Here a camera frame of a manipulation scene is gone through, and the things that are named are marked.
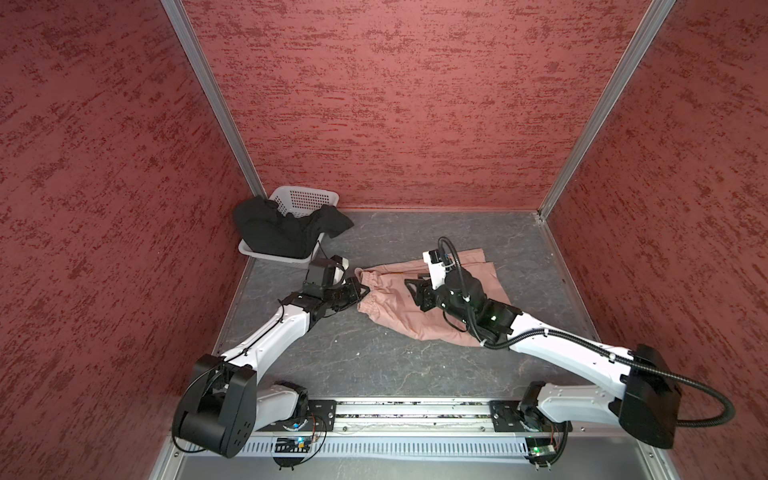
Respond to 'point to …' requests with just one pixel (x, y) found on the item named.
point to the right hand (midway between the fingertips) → (408, 288)
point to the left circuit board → (292, 445)
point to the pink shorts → (386, 299)
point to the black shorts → (264, 228)
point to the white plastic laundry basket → (296, 202)
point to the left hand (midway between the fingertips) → (369, 295)
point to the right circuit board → (541, 451)
